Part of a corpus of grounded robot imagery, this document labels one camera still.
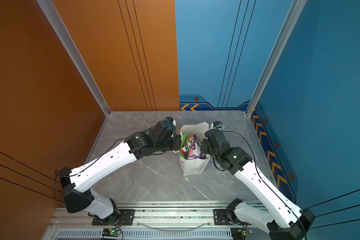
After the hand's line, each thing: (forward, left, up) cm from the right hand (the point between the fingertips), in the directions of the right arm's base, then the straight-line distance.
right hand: (203, 141), depth 73 cm
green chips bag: (-5, +10, -5) cm, 12 cm away
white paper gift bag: (-10, +3, -6) cm, 12 cm away
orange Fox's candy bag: (+2, +7, -3) cm, 8 cm away
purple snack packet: (-6, +5, 0) cm, 8 cm away
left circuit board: (-34, +45, -26) cm, 62 cm away
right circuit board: (-34, -16, -26) cm, 46 cm away
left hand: (-1, +9, +2) cm, 10 cm away
